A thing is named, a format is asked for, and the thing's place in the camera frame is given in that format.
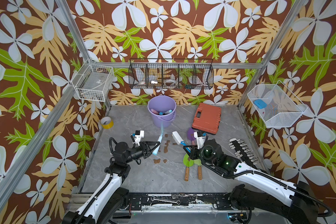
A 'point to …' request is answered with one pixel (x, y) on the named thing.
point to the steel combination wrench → (178, 202)
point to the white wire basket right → (283, 107)
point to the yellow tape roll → (107, 122)
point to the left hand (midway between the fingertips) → (160, 144)
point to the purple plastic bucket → (162, 108)
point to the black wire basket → (171, 73)
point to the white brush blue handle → (178, 140)
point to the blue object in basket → (260, 103)
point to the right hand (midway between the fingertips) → (182, 147)
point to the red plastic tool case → (207, 118)
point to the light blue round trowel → (169, 111)
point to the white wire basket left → (93, 81)
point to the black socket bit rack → (244, 153)
